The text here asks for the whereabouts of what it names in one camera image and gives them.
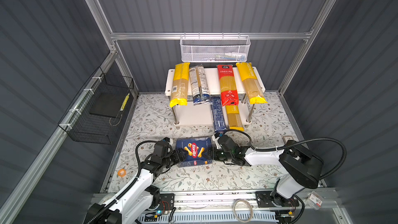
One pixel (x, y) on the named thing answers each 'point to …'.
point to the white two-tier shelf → (196, 115)
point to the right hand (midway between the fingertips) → (206, 155)
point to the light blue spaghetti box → (219, 122)
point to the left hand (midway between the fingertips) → (185, 156)
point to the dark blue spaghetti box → (195, 146)
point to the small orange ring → (122, 172)
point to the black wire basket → (89, 118)
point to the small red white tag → (314, 200)
